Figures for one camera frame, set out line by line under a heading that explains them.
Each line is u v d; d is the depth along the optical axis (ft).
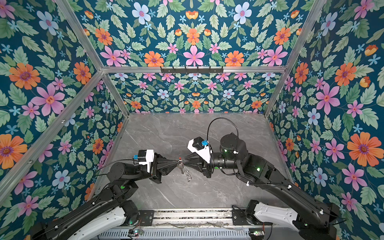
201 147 1.44
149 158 1.50
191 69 3.04
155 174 1.59
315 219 1.23
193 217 2.46
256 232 2.31
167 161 1.69
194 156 1.70
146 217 2.41
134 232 2.31
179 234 2.41
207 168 1.49
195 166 1.71
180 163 1.71
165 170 1.75
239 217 2.41
